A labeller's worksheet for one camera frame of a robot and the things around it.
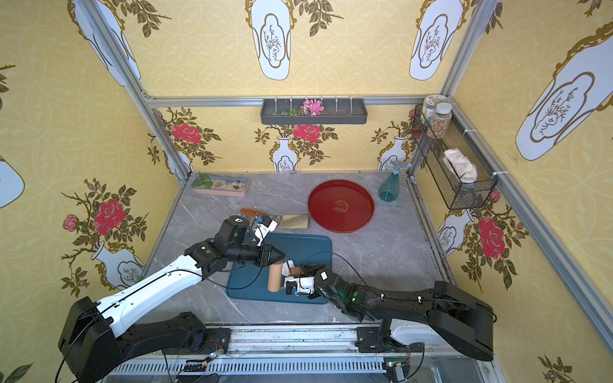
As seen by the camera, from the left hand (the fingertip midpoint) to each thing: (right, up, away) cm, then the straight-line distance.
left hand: (278, 252), depth 77 cm
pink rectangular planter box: (-32, +23, +36) cm, 54 cm away
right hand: (+9, -4, +6) cm, 11 cm away
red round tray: (+24, +14, +30) cm, 41 cm away
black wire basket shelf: (+65, +38, +32) cm, 82 cm away
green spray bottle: (+46, +22, +30) cm, 59 cm away
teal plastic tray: (+5, -3, +19) cm, 19 cm away
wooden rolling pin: (-1, -7, -4) cm, 8 cm away
